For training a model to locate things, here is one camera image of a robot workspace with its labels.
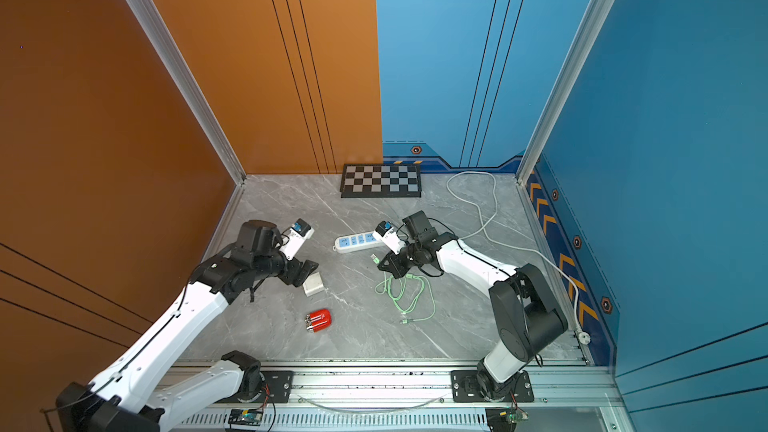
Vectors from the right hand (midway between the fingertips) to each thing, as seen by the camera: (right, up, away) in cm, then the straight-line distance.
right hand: (383, 264), depth 85 cm
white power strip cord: (+39, +4, +15) cm, 42 cm away
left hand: (-20, +5, -7) cm, 22 cm away
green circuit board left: (-33, -34, -14) cm, 49 cm away
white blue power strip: (-10, +5, +12) cm, 16 cm away
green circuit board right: (+32, -32, -16) cm, 48 cm away
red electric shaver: (-17, -14, -4) cm, 23 cm away
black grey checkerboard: (-2, +27, +30) cm, 40 cm away
